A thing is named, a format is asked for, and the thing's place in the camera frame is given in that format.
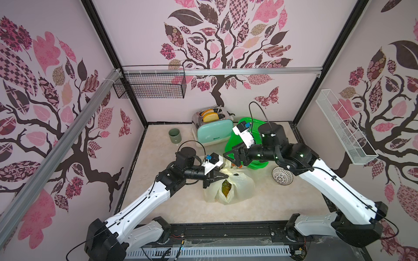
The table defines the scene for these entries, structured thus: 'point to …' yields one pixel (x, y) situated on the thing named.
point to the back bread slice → (207, 111)
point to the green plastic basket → (256, 165)
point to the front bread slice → (210, 116)
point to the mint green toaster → (212, 132)
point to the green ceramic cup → (175, 135)
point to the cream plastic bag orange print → (243, 186)
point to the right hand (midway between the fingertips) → (230, 154)
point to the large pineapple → (226, 187)
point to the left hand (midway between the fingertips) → (225, 178)
